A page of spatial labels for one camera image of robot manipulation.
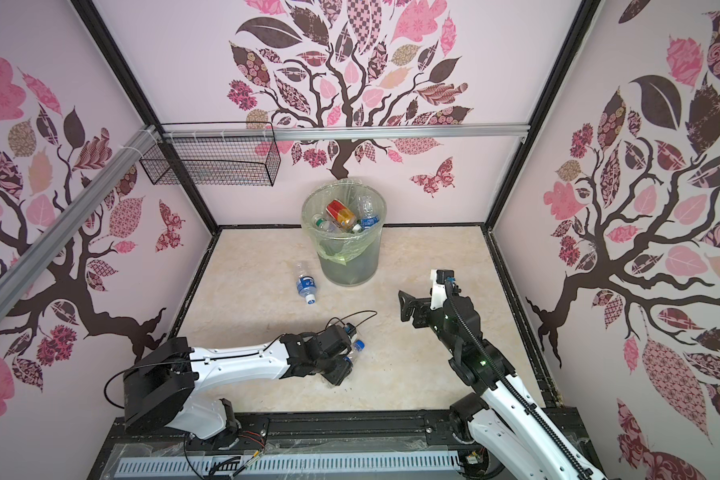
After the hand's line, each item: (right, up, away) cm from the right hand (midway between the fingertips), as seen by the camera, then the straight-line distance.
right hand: (417, 289), depth 74 cm
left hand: (-20, -24, +9) cm, 33 cm away
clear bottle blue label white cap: (-12, +20, +19) cm, 30 cm away
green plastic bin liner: (-20, +11, +7) cm, 24 cm away
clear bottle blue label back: (-33, -2, +23) cm, 41 cm away
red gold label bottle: (-21, +21, +19) cm, 35 cm away
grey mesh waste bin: (-15, +3, +26) cm, 30 cm away
